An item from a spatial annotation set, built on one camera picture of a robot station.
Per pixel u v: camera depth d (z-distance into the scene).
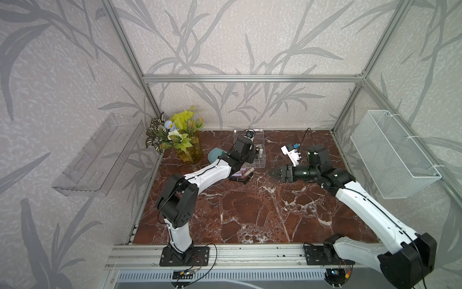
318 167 0.57
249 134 0.78
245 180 0.96
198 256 0.73
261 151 1.02
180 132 0.89
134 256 0.75
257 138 1.16
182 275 0.71
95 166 0.68
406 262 0.37
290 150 0.66
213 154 1.06
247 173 0.99
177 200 0.47
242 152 0.69
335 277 0.74
